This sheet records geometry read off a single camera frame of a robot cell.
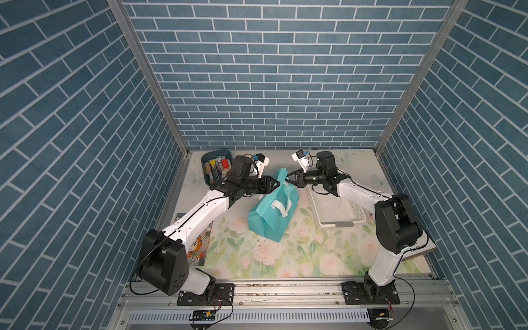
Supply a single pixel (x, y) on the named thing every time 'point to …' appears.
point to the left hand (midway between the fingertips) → (282, 185)
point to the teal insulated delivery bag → (271, 214)
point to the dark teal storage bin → (216, 165)
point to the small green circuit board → (204, 315)
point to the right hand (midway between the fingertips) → (285, 179)
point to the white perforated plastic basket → (333, 211)
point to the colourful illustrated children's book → (196, 250)
